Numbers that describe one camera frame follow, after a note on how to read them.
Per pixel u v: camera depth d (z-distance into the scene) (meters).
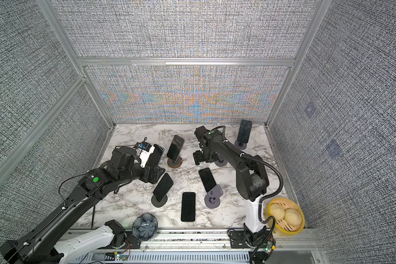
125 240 0.72
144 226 0.76
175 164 0.98
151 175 0.62
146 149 0.60
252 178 0.52
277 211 0.76
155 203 0.85
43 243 0.39
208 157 0.76
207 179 0.93
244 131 0.99
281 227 0.75
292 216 0.74
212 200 0.80
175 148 0.94
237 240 0.73
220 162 0.98
